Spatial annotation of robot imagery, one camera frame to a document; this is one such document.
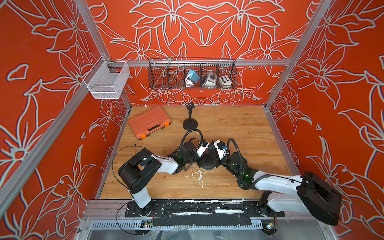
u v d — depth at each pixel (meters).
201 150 0.76
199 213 0.73
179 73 1.01
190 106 0.92
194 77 0.86
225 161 0.67
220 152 0.67
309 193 0.42
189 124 1.06
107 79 0.94
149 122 1.04
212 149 0.74
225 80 0.95
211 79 0.91
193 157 0.74
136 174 0.46
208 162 0.75
